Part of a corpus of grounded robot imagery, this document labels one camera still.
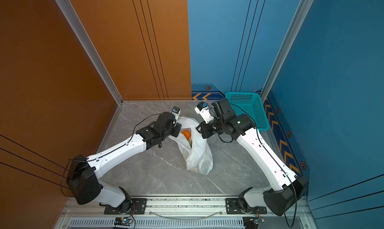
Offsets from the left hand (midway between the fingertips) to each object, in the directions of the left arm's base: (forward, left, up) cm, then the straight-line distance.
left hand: (178, 121), depth 82 cm
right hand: (-10, -10, +8) cm, 17 cm away
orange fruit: (+1, -4, -14) cm, 15 cm away
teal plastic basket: (+32, -52, -17) cm, 63 cm away
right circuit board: (-44, -37, -21) cm, 61 cm away
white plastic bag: (-21, -12, +1) cm, 24 cm away
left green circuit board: (-44, +24, -22) cm, 55 cm away
